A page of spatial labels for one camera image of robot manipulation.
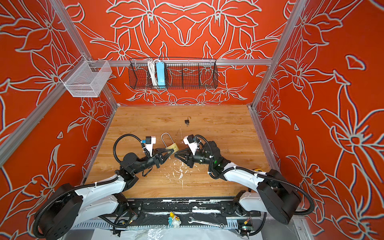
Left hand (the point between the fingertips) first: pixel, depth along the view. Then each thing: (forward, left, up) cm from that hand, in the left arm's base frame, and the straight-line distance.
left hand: (172, 151), depth 70 cm
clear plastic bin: (+42, +60, +10) cm, 74 cm away
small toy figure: (-26, -3, -18) cm, 32 cm away
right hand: (-1, -1, -3) cm, 3 cm away
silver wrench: (-26, -24, -21) cm, 42 cm away
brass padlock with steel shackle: (+2, -1, +1) cm, 2 cm away
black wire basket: (+53, +1, +9) cm, 53 cm away
